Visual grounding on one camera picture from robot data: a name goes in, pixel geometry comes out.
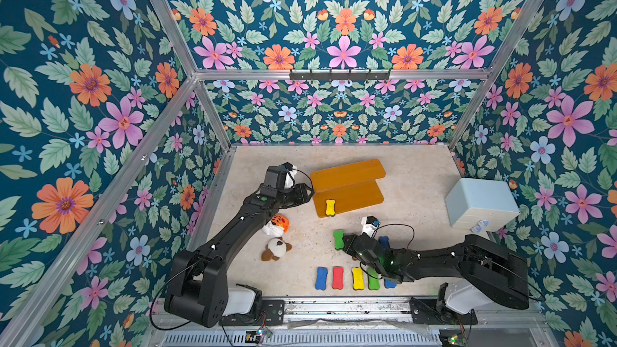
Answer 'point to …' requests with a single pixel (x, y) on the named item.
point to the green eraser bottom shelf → (339, 243)
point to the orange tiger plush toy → (277, 226)
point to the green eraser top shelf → (373, 283)
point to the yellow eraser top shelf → (357, 275)
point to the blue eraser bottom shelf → (384, 241)
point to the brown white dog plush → (275, 248)
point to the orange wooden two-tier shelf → (352, 185)
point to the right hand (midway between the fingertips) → (340, 238)
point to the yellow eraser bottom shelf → (330, 207)
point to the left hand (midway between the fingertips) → (312, 190)
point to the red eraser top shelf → (338, 277)
